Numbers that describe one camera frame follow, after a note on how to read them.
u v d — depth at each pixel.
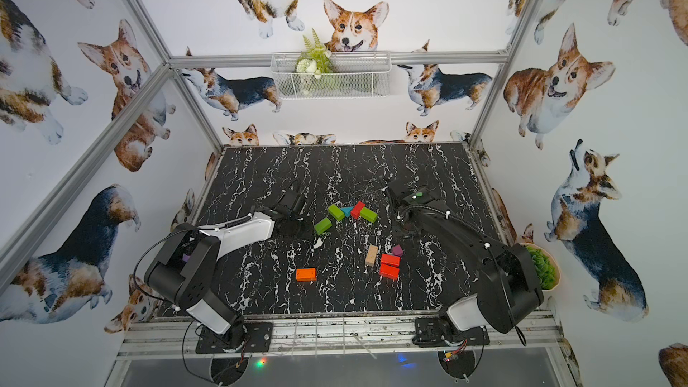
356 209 0.99
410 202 0.59
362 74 0.92
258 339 0.73
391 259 0.87
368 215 0.97
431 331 0.73
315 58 0.82
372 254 0.86
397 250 0.88
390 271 0.84
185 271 0.46
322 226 0.93
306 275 0.84
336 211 0.98
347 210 0.98
